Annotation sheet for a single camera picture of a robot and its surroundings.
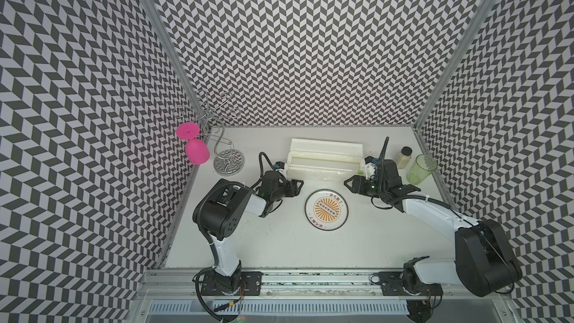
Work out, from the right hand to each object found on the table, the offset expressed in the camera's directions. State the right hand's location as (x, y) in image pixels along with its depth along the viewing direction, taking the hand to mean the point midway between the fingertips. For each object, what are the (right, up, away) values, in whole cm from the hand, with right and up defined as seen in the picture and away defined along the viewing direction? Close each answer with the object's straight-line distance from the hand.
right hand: (349, 186), depth 87 cm
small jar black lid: (+26, +11, +9) cm, 30 cm away
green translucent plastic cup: (+30, +7, +2) cm, 31 cm away
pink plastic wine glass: (-57, +15, -8) cm, 59 cm away
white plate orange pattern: (-8, -10, +4) cm, 14 cm away
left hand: (-20, 0, +9) cm, 22 cm away
